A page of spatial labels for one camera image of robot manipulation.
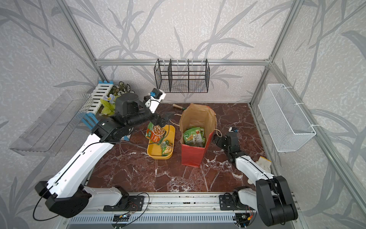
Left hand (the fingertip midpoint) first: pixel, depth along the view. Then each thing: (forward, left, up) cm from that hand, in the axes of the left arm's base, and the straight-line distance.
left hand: (168, 106), depth 63 cm
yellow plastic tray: (-2, +14, -40) cm, 43 cm away
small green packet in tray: (-3, +5, -34) cm, 34 cm away
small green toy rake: (+36, +1, -38) cm, 53 cm away
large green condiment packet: (+4, -13, -33) cm, 36 cm away
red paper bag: (+16, -14, -26) cm, 33 cm away
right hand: (+4, -29, -32) cm, 43 cm away
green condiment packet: (+9, +14, -36) cm, 40 cm away
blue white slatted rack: (+29, +52, -18) cm, 62 cm away
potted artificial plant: (+16, +40, -16) cm, 46 cm away
